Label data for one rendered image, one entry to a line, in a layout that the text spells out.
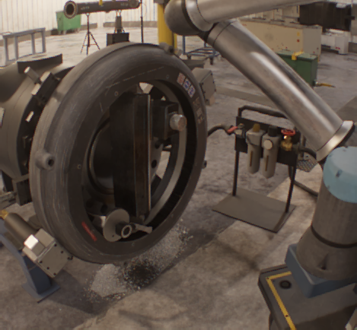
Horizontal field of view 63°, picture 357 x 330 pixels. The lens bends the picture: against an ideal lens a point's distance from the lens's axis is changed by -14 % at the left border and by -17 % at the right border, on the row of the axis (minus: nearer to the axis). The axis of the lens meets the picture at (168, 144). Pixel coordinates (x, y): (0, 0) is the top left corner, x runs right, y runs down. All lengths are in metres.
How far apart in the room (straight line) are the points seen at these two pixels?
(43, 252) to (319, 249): 0.72
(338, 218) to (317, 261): 0.13
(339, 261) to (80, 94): 0.75
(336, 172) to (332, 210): 0.08
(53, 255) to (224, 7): 0.80
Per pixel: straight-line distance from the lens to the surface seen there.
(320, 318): 1.01
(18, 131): 1.18
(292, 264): 0.87
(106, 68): 0.90
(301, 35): 6.81
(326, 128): 0.86
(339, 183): 0.70
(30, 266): 1.39
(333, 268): 0.80
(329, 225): 0.75
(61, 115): 0.85
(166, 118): 0.97
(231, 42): 0.90
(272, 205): 1.98
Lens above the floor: 1.09
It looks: 24 degrees down
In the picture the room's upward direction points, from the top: 1 degrees counter-clockwise
